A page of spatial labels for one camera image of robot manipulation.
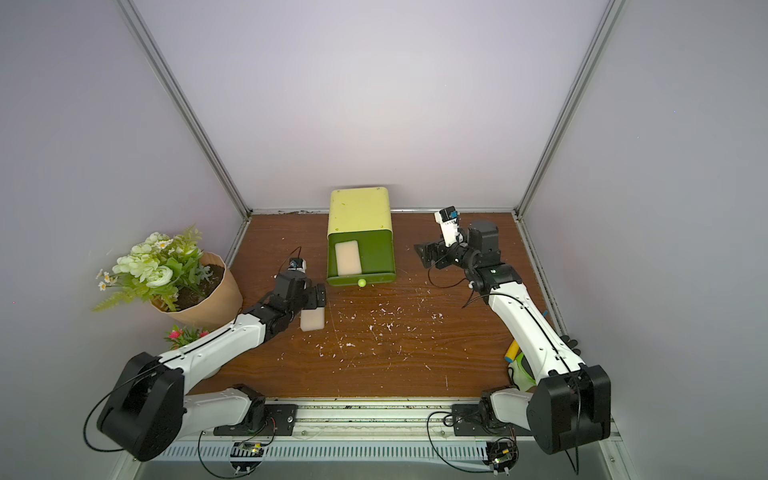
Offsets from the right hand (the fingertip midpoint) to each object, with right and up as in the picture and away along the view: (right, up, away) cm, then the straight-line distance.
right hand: (432, 232), depth 78 cm
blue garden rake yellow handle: (+24, -34, +5) cm, 42 cm away
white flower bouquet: (-63, -9, -10) cm, 64 cm away
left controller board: (-47, -56, -6) cm, 73 cm away
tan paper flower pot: (-58, -19, +1) cm, 61 cm away
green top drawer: (-20, -8, +10) cm, 23 cm away
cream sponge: (-24, -8, +10) cm, 27 cm away
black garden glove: (+25, -39, +2) cm, 46 cm away
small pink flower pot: (-62, -26, -8) cm, 68 cm away
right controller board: (+16, -53, -8) cm, 56 cm away
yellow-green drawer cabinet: (-20, -7, +10) cm, 24 cm away
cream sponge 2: (-35, -27, +12) cm, 46 cm away
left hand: (-35, -16, +11) cm, 40 cm away
